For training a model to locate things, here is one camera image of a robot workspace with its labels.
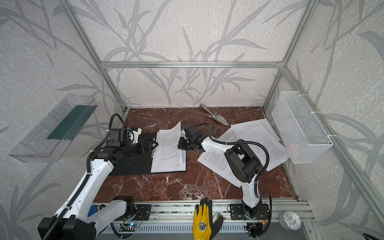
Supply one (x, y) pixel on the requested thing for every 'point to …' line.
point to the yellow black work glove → (204, 226)
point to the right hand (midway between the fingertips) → (177, 141)
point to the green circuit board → (130, 227)
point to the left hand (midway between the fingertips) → (154, 141)
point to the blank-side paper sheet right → (276, 155)
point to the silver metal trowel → (216, 116)
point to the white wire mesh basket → (303, 138)
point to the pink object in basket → (294, 149)
